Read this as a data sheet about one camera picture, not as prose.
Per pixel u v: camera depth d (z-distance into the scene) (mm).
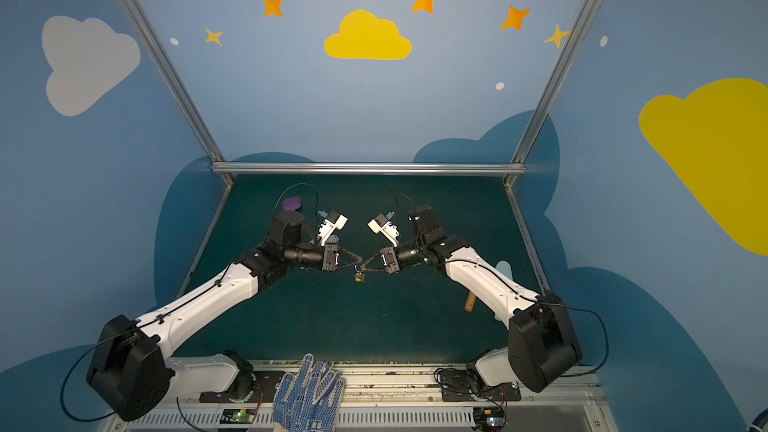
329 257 651
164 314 444
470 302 882
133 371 401
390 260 663
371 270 718
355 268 718
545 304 440
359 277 741
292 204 1139
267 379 756
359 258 718
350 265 710
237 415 711
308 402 701
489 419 715
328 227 705
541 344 424
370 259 716
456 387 732
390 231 714
